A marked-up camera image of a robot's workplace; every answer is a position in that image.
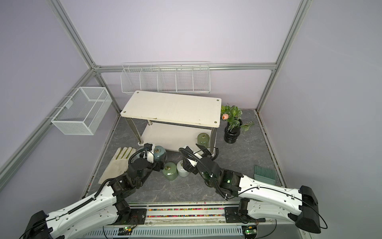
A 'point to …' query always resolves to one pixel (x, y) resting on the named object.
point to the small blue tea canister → (159, 153)
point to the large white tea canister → (181, 171)
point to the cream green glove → (120, 164)
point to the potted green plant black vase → (232, 114)
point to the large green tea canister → (169, 171)
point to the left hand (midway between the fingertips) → (160, 152)
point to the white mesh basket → (82, 113)
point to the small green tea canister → (203, 139)
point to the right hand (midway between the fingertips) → (192, 149)
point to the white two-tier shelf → (172, 120)
